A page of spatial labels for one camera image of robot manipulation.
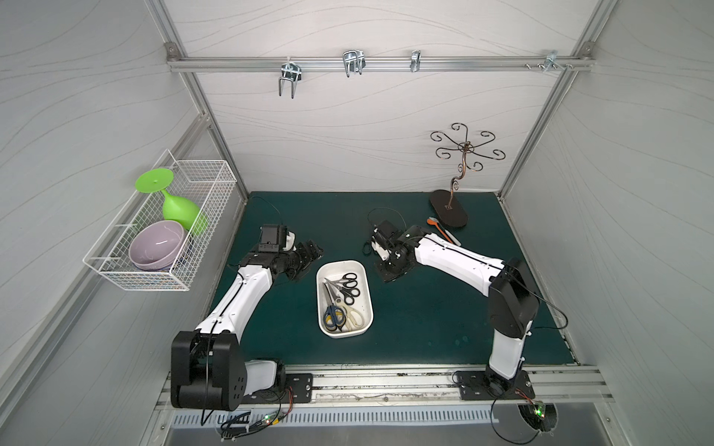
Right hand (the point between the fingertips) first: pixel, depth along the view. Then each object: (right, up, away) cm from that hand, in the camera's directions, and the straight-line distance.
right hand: (385, 271), depth 87 cm
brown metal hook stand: (+27, +24, +27) cm, 45 cm away
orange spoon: (+22, +15, +24) cm, 36 cm away
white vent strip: (-15, -34, -17) cm, 41 cm away
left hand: (-21, +5, -3) cm, 21 cm away
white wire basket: (-53, +28, -7) cm, 60 cm away
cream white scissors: (-10, -15, -1) cm, 18 cm away
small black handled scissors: (-13, -6, +6) cm, 16 cm away
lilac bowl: (-54, +11, -25) cm, 61 cm away
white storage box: (-17, 0, +5) cm, 17 cm away
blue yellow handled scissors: (-16, -13, -3) cm, 21 cm away
